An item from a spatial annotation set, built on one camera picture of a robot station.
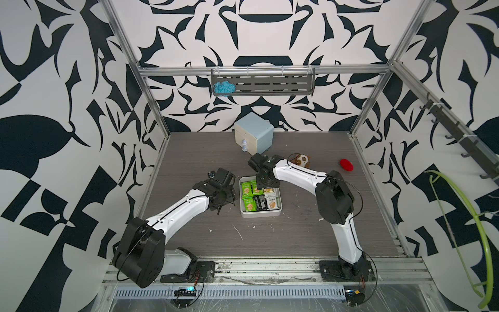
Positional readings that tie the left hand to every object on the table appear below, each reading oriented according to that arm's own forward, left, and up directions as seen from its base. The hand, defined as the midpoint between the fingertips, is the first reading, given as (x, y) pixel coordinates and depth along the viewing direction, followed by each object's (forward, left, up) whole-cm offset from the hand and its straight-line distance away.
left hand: (225, 193), depth 87 cm
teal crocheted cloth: (+40, -1, +27) cm, 48 cm away
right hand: (+7, -17, -3) cm, 19 cm away
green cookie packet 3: (+3, -14, -4) cm, 14 cm away
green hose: (-38, -71, +15) cm, 82 cm away
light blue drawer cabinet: (+29, -16, +8) cm, 34 cm away
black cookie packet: (-3, -16, -4) cm, 17 cm away
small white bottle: (+29, -9, 0) cm, 30 cm away
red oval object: (+18, -63, -6) cm, 66 cm away
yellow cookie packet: (+3, -20, -5) cm, 21 cm away
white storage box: (-8, -10, -6) cm, 14 cm away
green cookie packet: (+4, -9, -5) cm, 11 cm away
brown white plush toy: (+21, -39, -4) cm, 44 cm away
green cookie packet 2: (-3, -11, -5) cm, 12 cm away
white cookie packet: (-2, -20, -4) cm, 21 cm away
